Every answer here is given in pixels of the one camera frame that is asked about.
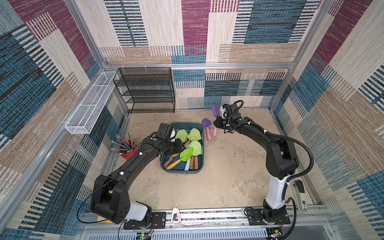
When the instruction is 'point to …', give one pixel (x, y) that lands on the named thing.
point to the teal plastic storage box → (179, 167)
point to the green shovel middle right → (197, 147)
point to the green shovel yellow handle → (184, 156)
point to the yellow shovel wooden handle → (168, 162)
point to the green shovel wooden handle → (182, 135)
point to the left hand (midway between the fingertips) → (184, 148)
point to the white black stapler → (298, 189)
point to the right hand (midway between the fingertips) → (216, 124)
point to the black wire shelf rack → (146, 89)
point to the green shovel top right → (194, 134)
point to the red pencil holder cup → (128, 148)
